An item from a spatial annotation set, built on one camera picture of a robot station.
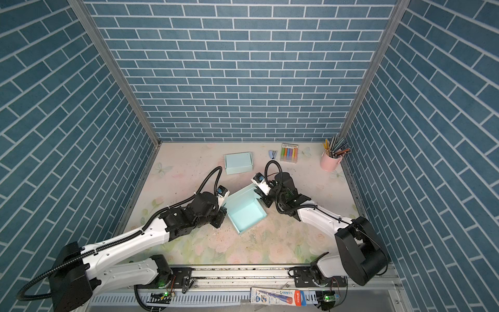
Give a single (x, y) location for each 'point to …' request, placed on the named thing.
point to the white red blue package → (280, 297)
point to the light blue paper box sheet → (238, 162)
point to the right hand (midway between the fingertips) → (255, 186)
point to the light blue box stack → (243, 208)
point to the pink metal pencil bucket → (329, 164)
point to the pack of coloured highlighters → (289, 153)
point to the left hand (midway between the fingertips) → (227, 210)
